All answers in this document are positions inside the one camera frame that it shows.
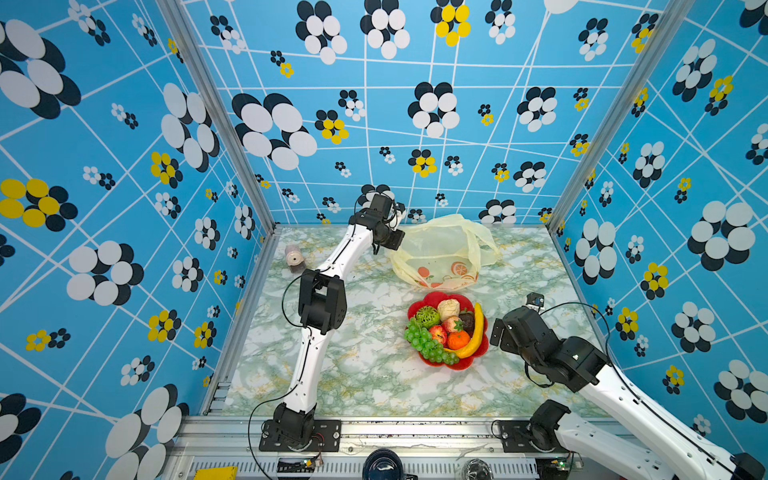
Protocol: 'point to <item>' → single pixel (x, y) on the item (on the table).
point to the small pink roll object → (295, 258)
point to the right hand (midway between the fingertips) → (510, 330)
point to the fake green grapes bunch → (420, 338)
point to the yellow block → (219, 473)
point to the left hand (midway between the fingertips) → (399, 238)
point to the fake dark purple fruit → (468, 319)
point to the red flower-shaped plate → (466, 304)
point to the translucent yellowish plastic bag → (443, 253)
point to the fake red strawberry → (452, 324)
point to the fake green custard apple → (428, 317)
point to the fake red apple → (438, 333)
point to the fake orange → (458, 340)
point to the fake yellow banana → (470, 346)
